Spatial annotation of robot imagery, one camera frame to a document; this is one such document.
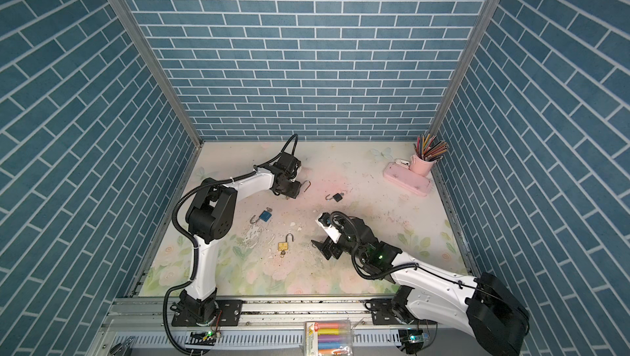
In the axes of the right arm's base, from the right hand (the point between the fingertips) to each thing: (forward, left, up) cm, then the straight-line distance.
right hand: (319, 228), depth 79 cm
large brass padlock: (-3, +13, -11) cm, 17 cm away
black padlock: (+20, -5, -12) cm, 24 cm away
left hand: (+22, +13, -11) cm, 28 cm away
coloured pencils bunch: (+40, -43, -2) cm, 58 cm away
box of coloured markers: (-28, -5, -11) cm, 31 cm away
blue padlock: (+9, +22, -10) cm, 26 cm away
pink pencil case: (+32, -34, -11) cm, 48 cm away
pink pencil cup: (+35, -40, -7) cm, 54 cm away
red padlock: (+23, +10, -10) cm, 27 cm away
